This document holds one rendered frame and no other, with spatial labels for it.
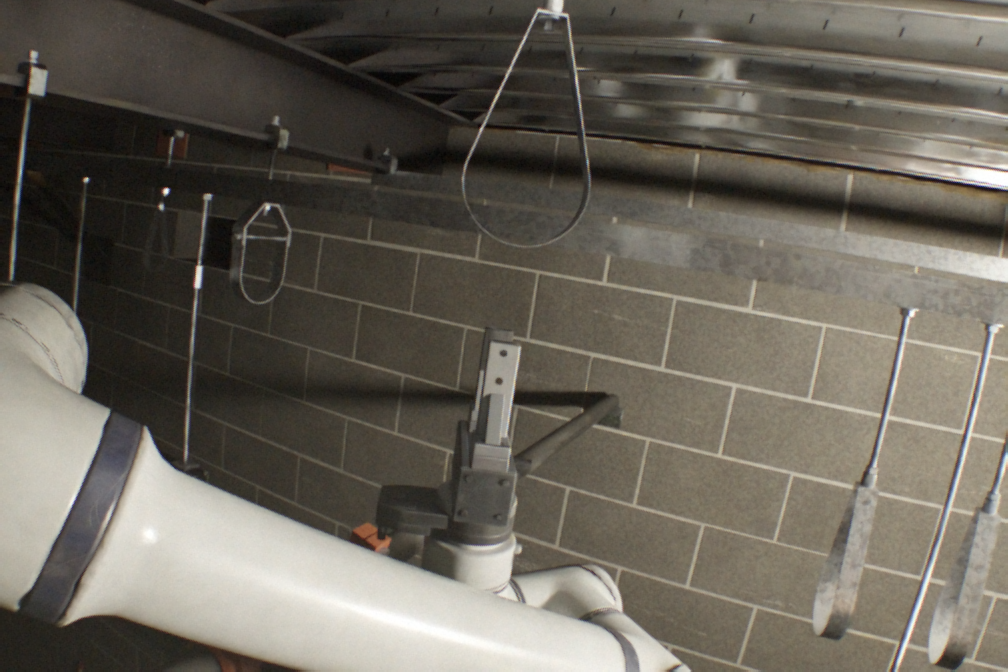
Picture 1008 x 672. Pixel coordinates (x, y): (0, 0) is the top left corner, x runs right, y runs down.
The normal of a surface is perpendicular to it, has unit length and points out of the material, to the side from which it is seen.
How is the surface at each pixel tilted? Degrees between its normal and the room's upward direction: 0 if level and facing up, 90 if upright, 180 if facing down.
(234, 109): 90
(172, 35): 90
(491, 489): 90
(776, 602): 90
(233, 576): 64
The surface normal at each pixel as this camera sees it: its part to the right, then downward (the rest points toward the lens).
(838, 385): -0.41, 0.03
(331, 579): 0.69, -0.56
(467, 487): 0.07, 0.11
